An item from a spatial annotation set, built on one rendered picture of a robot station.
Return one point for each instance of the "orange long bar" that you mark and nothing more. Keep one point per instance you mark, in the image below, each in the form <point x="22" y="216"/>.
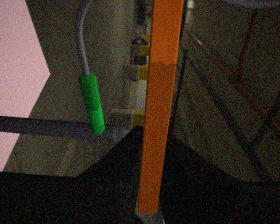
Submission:
<point x="165" y="31"/>

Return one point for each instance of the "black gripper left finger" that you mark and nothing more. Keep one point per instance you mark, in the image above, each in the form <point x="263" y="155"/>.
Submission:
<point x="105" y="193"/>

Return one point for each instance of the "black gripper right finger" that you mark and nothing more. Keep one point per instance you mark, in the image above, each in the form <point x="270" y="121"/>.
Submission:
<point x="194" y="191"/>

